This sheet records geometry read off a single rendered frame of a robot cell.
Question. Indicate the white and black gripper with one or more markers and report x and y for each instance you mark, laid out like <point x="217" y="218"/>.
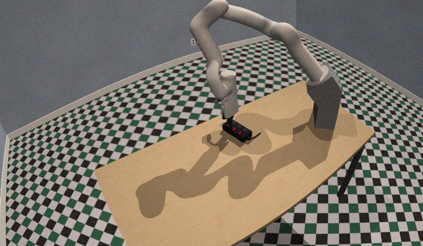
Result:
<point x="228" y="110"/>

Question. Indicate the black power strip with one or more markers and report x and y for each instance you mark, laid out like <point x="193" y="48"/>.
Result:
<point x="238" y="131"/>

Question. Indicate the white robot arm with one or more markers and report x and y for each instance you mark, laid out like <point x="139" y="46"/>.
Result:
<point x="224" y="86"/>

